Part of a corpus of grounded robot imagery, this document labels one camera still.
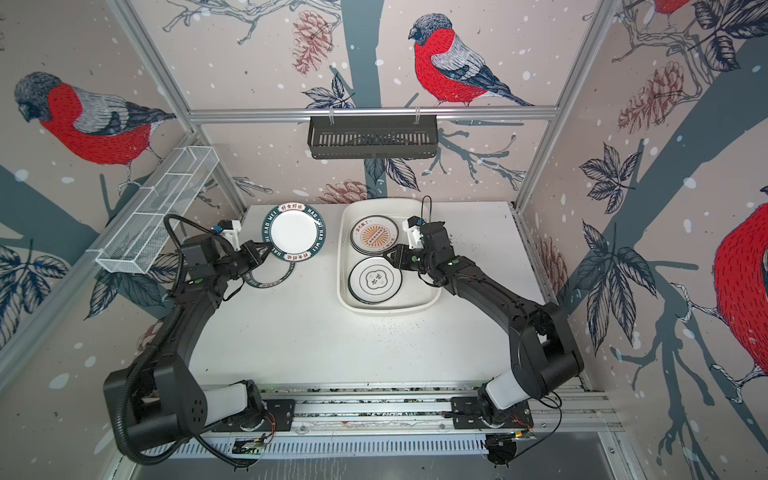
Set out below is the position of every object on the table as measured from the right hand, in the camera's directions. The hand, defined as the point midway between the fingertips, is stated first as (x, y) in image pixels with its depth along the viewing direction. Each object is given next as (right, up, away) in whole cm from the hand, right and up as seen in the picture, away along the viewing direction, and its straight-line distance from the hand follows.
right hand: (384, 257), depth 84 cm
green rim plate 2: (-46, -9, +14) cm, 49 cm away
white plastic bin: (+10, -14, +12) cm, 20 cm away
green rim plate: (-27, +7, +2) cm, 28 cm away
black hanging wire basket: (-5, +42, +23) cm, 48 cm away
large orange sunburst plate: (-4, +6, +27) cm, 28 cm away
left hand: (-31, +4, -3) cm, 32 cm away
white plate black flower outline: (-4, -9, +14) cm, 17 cm away
